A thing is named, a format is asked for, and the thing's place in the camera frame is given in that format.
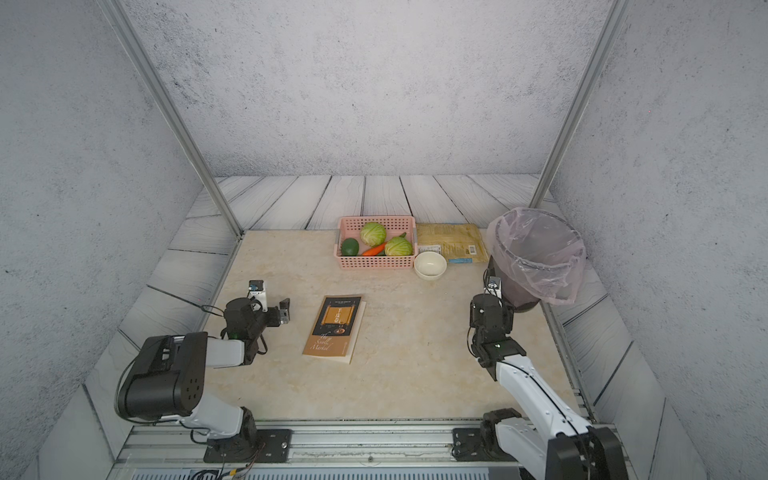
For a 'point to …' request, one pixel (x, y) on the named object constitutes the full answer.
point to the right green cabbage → (398, 246)
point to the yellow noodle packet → (461, 243)
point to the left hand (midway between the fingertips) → (277, 297)
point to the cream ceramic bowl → (430, 265)
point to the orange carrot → (374, 250)
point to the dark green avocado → (349, 247)
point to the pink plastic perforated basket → (350, 227)
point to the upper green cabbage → (373, 234)
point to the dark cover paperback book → (337, 328)
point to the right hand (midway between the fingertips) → (497, 300)
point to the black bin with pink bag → (538, 255)
